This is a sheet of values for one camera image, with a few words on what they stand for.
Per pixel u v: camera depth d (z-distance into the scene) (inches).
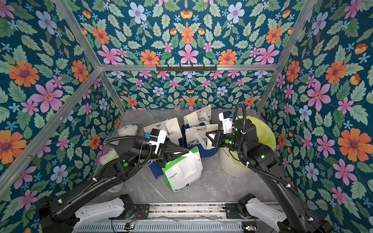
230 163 27.5
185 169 28.3
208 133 24.2
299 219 14.4
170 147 18.8
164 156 18.6
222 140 21.1
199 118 35.7
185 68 36.6
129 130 38.5
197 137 31.1
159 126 30.6
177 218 28.7
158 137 16.6
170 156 19.3
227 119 21.6
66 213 15.6
